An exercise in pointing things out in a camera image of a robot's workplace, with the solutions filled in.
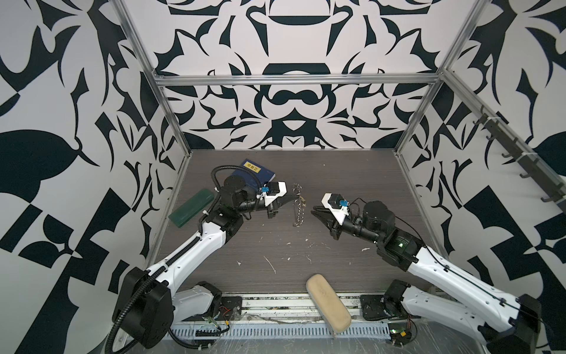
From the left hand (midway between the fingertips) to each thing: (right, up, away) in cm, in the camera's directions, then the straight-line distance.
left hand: (299, 188), depth 67 cm
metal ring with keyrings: (0, -5, -1) cm, 5 cm away
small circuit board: (+33, -46, +4) cm, 57 cm away
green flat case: (-44, -11, +27) cm, 53 cm away
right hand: (+5, -6, 0) cm, 8 cm away
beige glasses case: (+10, -38, +6) cm, 39 cm away
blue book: (-15, +4, +41) cm, 44 cm away
